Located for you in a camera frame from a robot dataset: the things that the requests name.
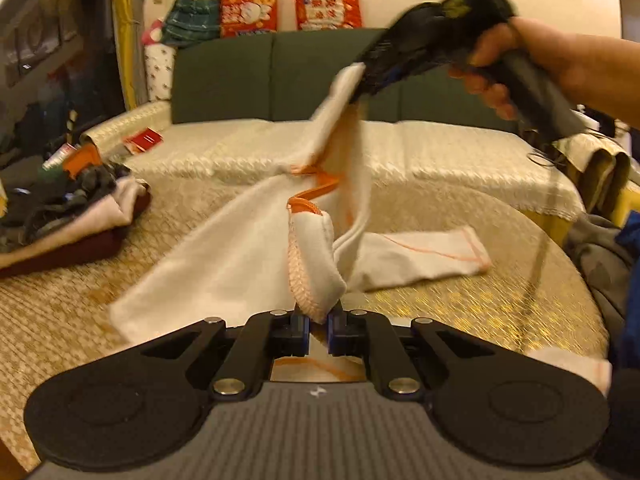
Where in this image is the dark grey striped garment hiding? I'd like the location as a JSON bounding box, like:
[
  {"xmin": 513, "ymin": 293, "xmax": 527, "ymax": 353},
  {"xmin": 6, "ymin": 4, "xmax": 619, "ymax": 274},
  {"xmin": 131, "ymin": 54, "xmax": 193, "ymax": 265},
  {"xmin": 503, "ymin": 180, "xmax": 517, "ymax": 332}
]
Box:
[{"xmin": 0, "ymin": 165, "xmax": 133, "ymax": 253}]

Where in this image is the red rabbit print pillow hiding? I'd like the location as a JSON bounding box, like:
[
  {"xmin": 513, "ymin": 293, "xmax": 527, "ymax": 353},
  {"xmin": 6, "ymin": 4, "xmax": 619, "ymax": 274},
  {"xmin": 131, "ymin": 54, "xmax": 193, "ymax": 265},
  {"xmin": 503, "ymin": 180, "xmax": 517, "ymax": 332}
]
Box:
[{"xmin": 220, "ymin": 0, "xmax": 281, "ymax": 38}]

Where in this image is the pink plush toy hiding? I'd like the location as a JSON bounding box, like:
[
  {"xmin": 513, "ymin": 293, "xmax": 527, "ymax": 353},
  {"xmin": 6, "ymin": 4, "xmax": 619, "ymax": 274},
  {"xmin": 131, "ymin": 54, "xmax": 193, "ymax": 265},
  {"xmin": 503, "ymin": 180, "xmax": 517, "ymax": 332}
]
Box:
[{"xmin": 141, "ymin": 19, "xmax": 168, "ymax": 46}]

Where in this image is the red packet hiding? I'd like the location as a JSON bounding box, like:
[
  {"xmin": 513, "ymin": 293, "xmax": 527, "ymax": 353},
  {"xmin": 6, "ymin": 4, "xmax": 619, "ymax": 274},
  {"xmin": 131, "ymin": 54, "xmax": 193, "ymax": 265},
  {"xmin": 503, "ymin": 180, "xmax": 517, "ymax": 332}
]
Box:
[{"xmin": 124, "ymin": 129, "xmax": 165, "ymax": 155}]

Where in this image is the black cable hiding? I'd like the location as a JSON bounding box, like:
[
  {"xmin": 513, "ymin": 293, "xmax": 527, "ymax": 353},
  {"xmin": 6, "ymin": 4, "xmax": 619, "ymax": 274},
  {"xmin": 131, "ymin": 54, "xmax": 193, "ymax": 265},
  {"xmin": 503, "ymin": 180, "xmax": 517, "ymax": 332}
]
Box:
[{"xmin": 527, "ymin": 147, "xmax": 561, "ymax": 266}]

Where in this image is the cream armrest cover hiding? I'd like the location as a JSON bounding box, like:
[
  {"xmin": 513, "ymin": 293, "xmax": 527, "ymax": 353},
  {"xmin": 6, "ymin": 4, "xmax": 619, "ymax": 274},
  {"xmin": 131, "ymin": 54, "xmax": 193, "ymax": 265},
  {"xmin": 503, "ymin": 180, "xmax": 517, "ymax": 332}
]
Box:
[{"xmin": 552, "ymin": 105, "xmax": 640, "ymax": 211}]

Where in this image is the white garment with orange seams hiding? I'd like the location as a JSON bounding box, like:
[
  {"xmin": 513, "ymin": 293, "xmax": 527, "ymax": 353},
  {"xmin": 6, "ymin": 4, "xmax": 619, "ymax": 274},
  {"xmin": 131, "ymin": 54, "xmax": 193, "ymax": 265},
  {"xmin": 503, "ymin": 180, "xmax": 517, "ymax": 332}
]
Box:
[{"xmin": 107, "ymin": 62, "xmax": 613, "ymax": 396}]

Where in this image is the large glass window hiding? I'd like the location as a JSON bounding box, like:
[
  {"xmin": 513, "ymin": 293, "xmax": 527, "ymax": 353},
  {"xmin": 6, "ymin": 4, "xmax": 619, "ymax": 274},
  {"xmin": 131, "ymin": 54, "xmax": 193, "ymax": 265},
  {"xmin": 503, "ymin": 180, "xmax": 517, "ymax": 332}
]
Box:
[{"xmin": 0, "ymin": 0, "xmax": 126, "ymax": 161}]

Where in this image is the person's blue clothing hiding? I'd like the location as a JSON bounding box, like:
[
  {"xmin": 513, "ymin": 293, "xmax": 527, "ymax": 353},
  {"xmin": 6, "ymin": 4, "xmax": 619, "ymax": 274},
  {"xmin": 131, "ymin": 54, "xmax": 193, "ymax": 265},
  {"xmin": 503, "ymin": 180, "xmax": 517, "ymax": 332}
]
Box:
[{"xmin": 612, "ymin": 210, "xmax": 640, "ymax": 376}]

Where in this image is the white patterned cushion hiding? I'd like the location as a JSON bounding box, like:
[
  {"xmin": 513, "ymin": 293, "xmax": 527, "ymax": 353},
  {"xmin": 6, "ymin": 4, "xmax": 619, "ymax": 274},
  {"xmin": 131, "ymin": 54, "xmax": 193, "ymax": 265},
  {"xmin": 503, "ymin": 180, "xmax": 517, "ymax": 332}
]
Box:
[{"xmin": 144, "ymin": 42, "xmax": 176, "ymax": 103}]

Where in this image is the person's right forearm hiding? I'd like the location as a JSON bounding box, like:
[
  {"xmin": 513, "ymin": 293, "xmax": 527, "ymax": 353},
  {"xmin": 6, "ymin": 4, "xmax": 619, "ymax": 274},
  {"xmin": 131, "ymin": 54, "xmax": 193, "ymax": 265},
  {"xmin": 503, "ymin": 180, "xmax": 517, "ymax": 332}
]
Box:
[{"xmin": 570, "ymin": 32, "xmax": 640, "ymax": 126}]

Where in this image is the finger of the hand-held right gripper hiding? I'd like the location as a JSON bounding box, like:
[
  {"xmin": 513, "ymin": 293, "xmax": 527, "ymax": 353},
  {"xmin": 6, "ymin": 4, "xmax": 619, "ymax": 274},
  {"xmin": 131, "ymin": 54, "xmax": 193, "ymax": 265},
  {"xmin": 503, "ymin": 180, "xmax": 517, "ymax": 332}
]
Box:
[{"xmin": 357, "ymin": 52, "xmax": 406, "ymax": 98}]

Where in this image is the yellow curtain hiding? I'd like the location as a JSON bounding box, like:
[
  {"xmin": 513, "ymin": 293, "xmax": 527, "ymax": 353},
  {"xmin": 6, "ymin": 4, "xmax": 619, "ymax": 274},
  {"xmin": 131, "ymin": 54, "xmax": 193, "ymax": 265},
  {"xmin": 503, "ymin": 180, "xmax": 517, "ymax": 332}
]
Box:
[{"xmin": 107, "ymin": 0, "xmax": 138, "ymax": 111}]

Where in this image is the green sofa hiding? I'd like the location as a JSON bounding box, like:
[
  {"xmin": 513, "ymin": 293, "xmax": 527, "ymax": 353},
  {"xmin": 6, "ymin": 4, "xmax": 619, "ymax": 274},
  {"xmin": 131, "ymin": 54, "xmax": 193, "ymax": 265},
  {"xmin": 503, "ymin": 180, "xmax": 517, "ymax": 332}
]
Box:
[{"xmin": 80, "ymin": 27, "xmax": 586, "ymax": 221}]

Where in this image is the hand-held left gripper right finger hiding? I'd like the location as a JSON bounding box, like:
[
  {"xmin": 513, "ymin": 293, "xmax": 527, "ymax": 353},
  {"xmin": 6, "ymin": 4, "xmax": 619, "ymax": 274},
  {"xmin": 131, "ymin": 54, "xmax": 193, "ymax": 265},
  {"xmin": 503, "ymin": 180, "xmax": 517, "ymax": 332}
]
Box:
[{"xmin": 326, "ymin": 309, "xmax": 496, "ymax": 402}]

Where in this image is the person's right hand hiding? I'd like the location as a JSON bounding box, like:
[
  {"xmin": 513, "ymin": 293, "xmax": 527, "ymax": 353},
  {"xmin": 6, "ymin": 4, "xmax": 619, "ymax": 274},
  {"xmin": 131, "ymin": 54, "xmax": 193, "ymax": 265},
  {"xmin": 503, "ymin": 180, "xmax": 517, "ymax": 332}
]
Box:
[{"xmin": 447, "ymin": 16, "xmax": 576, "ymax": 121}]

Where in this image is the green plaid cloth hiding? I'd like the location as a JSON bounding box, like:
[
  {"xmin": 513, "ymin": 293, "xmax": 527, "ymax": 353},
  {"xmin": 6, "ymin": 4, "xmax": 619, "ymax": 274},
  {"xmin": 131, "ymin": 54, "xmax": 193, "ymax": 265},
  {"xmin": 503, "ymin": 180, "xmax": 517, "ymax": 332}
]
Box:
[{"xmin": 164, "ymin": 0, "xmax": 222, "ymax": 48}]

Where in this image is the pale pink folded cloth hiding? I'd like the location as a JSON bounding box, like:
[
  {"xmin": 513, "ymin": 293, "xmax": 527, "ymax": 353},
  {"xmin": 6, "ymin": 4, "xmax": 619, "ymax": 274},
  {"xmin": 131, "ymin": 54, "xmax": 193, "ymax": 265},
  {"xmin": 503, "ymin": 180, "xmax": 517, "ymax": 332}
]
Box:
[{"xmin": 0, "ymin": 177, "xmax": 146, "ymax": 268}]

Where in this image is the orange and green tissue box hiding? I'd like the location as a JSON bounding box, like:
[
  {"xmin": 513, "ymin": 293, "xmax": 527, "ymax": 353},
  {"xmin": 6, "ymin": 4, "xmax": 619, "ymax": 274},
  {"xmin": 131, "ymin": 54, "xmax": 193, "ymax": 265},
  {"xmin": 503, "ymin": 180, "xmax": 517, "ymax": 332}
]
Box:
[{"xmin": 42, "ymin": 142, "xmax": 101, "ymax": 181}]

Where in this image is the red printed pillow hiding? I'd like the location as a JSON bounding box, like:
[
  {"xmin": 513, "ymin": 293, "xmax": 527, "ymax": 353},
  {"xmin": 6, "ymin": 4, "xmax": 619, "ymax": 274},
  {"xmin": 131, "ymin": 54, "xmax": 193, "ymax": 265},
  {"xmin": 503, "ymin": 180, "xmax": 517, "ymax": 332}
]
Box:
[{"xmin": 292, "ymin": 0, "xmax": 361, "ymax": 31}]

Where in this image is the black garment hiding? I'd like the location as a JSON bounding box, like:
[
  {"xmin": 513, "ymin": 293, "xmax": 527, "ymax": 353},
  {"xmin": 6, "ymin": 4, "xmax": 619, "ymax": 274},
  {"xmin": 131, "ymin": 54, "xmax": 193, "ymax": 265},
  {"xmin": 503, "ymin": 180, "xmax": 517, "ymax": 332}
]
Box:
[{"xmin": 0, "ymin": 180, "xmax": 66, "ymax": 231}]

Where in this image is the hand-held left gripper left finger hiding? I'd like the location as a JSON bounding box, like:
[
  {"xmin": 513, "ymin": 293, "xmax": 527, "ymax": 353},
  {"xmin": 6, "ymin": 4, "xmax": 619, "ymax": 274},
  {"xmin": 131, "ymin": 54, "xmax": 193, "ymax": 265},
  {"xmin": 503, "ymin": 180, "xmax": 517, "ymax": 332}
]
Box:
[{"xmin": 142, "ymin": 309, "xmax": 311, "ymax": 402}]

